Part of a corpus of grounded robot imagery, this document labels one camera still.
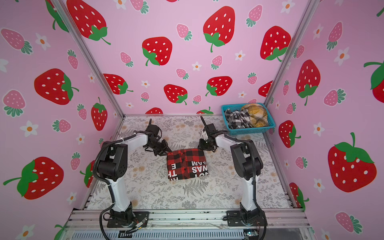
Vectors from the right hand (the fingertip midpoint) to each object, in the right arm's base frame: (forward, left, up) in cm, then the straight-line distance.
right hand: (199, 146), depth 99 cm
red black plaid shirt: (-15, +6, +3) cm, 16 cm away
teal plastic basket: (+14, -26, +2) cm, 30 cm away
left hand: (-6, +17, +1) cm, 18 cm away
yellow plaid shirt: (+28, -40, +8) cm, 49 cm away
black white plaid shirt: (+22, -26, +7) cm, 35 cm away
